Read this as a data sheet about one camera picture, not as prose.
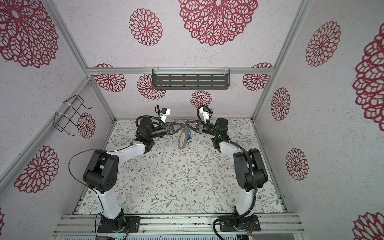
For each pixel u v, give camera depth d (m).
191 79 0.96
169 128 0.74
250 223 0.69
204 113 0.76
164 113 0.76
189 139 0.90
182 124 0.78
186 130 0.82
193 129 0.79
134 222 0.74
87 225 0.76
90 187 0.52
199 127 0.74
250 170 0.45
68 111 0.78
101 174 0.50
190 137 0.90
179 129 0.78
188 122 0.79
